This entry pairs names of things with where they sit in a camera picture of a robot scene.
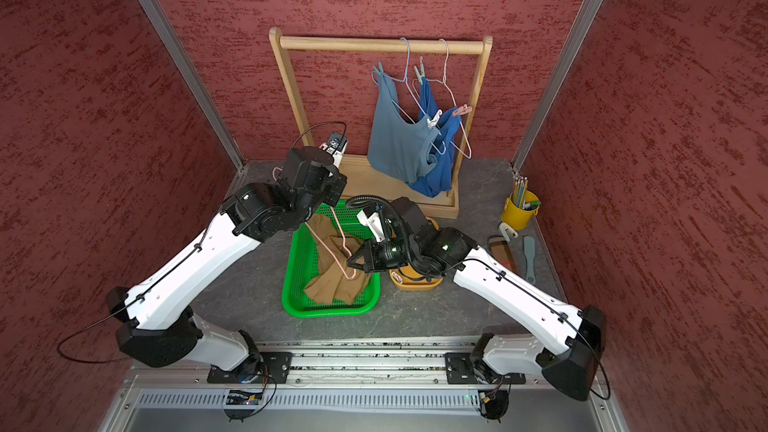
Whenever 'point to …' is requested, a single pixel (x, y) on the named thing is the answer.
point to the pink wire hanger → (320, 243)
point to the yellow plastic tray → (406, 279)
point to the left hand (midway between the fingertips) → (327, 173)
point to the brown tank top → (336, 279)
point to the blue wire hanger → (439, 149)
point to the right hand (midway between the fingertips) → (349, 273)
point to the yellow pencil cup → (519, 209)
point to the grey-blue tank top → (397, 143)
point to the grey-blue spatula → (529, 250)
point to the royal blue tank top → (437, 182)
